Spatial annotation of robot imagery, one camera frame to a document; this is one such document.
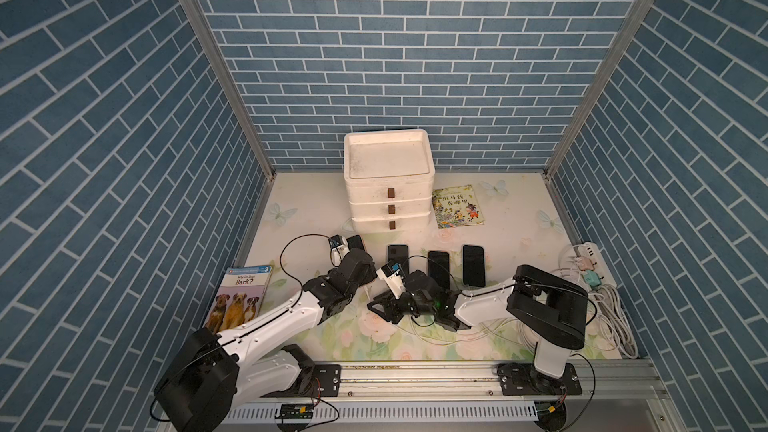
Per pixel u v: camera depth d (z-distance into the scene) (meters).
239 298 0.87
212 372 0.39
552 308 0.48
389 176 0.85
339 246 0.74
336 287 0.63
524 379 0.74
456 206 1.11
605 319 0.83
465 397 0.73
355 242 0.87
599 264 0.94
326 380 0.74
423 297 0.67
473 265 0.95
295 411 0.72
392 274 0.75
